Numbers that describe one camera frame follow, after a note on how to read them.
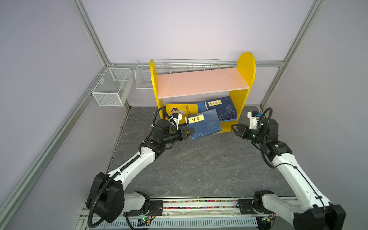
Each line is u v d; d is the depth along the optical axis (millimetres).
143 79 675
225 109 933
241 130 680
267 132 563
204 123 777
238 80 786
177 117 719
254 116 671
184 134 682
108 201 403
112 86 1042
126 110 1239
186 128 747
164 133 622
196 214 733
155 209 737
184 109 913
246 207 740
